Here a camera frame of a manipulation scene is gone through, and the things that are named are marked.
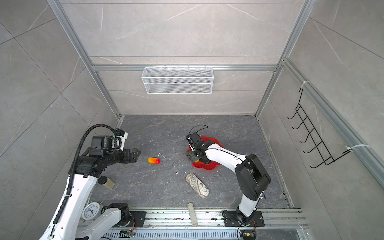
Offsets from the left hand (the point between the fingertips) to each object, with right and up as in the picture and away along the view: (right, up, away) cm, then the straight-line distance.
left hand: (130, 148), depth 72 cm
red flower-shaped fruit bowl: (+43, -13, +17) cm, 48 cm away
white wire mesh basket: (+20, +43, +28) cm, 55 cm away
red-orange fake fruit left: (+6, -11, +20) cm, 24 cm away
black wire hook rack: (+88, 0, -9) cm, 89 cm away
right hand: (+33, -5, +19) cm, 38 cm away
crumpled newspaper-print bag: (+34, -22, +9) cm, 41 cm away
